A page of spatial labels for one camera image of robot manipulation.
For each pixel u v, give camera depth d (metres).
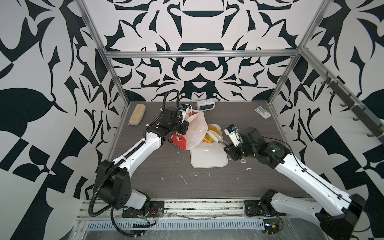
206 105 1.11
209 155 0.91
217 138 0.77
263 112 1.12
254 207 0.74
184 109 0.72
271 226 0.71
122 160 0.44
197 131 0.94
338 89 0.65
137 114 1.08
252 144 0.54
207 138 0.85
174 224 0.65
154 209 0.73
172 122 0.64
